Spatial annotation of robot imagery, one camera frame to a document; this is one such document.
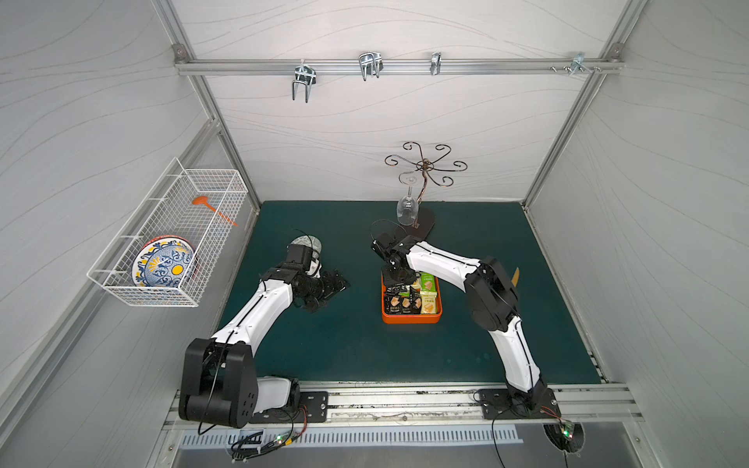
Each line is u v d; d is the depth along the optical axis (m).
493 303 0.55
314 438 0.70
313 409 0.73
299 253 0.69
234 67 0.78
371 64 0.77
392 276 0.85
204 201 0.78
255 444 0.71
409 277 0.82
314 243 1.04
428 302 0.89
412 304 0.90
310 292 0.72
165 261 0.62
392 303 0.89
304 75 0.78
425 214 1.19
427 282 0.93
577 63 0.77
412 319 0.88
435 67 0.78
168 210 0.70
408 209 0.89
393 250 0.71
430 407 0.75
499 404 0.73
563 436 0.71
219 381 0.40
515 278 0.99
